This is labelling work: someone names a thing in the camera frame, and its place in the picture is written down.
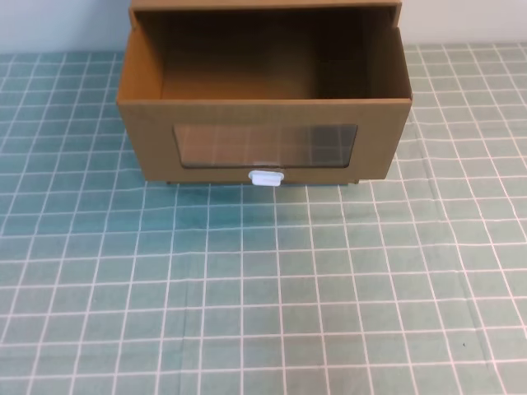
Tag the cyan checkered tablecloth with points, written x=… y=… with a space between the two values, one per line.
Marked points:
x=415 y=284

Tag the white drawer handle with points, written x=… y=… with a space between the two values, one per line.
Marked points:
x=266 y=178

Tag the brown cardboard shoebox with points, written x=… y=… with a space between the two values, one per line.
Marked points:
x=317 y=90

